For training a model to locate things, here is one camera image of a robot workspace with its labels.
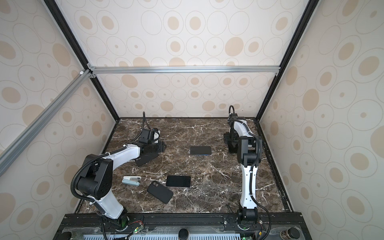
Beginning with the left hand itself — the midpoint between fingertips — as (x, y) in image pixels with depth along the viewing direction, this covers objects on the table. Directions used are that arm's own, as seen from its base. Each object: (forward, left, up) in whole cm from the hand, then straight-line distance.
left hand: (167, 143), depth 94 cm
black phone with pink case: (-21, -8, -9) cm, 24 cm away
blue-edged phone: (0, -23, -9) cm, 24 cm away
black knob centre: (-47, -13, +3) cm, 49 cm away
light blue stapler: (-22, +17, -7) cm, 29 cm away
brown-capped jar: (-47, -60, +1) cm, 76 cm away
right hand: (+8, -45, -9) cm, 46 cm away
